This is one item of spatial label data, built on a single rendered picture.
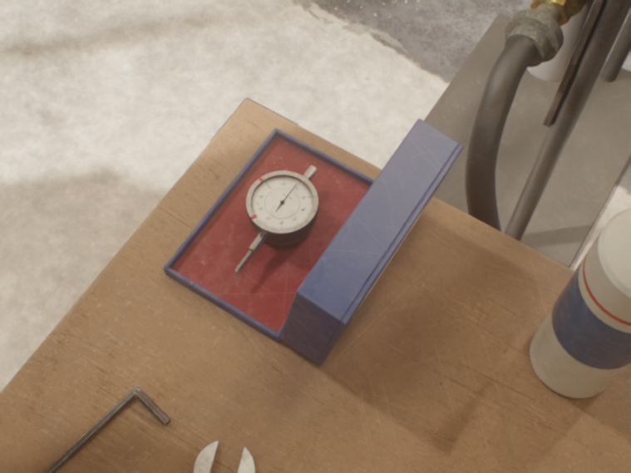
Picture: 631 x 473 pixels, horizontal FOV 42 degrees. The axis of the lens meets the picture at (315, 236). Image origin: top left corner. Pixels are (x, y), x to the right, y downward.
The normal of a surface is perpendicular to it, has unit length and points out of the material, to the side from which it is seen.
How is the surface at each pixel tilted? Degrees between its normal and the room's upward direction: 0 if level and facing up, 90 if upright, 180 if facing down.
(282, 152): 0
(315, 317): 90
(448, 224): 0
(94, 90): 0
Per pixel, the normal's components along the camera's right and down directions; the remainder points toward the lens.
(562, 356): -0.80, 0.54
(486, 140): -0.02, 0.19
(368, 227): 0.14, -0.38
